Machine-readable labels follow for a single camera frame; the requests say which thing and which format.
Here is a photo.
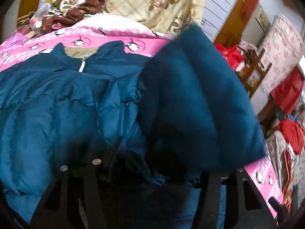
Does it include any dark blue puffer jacket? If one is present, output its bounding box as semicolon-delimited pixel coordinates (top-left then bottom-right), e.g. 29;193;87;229
1;25;266;228

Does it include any red knitted item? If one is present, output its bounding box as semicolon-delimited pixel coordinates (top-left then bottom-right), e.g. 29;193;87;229
278;118;303;155

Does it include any red cloth on furniture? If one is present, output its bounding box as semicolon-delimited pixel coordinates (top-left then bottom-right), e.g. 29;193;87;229
271;66;304;115

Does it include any wooden chair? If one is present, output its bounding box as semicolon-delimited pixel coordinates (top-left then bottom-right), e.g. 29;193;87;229
236;47;272;99

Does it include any red shopping bag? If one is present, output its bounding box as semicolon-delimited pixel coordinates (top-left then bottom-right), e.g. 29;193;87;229
214;44;243;71

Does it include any pink penguin bed quilt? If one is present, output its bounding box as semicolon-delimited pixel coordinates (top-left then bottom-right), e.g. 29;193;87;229
0;25;284;219

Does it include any floral pink mattress cover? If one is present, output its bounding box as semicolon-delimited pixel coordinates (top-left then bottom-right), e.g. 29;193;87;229
258;14;303;94

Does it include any clear plastic bag of items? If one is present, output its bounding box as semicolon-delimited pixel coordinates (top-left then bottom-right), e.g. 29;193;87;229
29;3;51;31

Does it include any white pillow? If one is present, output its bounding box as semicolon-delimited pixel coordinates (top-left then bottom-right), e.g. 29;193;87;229
75;14;150;33

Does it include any brown floral cloth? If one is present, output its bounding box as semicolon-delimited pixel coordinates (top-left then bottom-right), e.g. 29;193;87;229
35;0;105;34

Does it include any cream floral quilt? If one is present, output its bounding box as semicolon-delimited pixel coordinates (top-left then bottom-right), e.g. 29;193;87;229
100;0;206;35

